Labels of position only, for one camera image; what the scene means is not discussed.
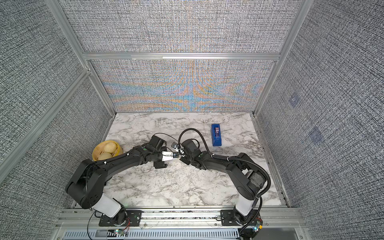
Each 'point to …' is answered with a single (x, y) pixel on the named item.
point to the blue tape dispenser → (216, 138)
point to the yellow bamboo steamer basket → (99, 149)
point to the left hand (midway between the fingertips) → (167, 154)
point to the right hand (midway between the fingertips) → (182, 147)
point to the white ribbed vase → (167, 156)
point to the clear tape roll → (217, 130)
